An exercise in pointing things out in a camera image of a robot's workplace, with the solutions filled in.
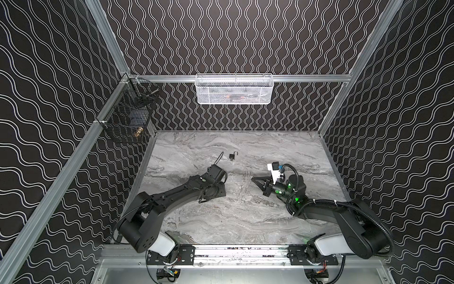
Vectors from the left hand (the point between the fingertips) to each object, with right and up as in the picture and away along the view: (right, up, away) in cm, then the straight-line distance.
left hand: (227, 193), depth 86 cm
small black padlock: (+3, +18, +23) cm, 29 cm away
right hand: (+12, +7, -4) cm, 15 cm away
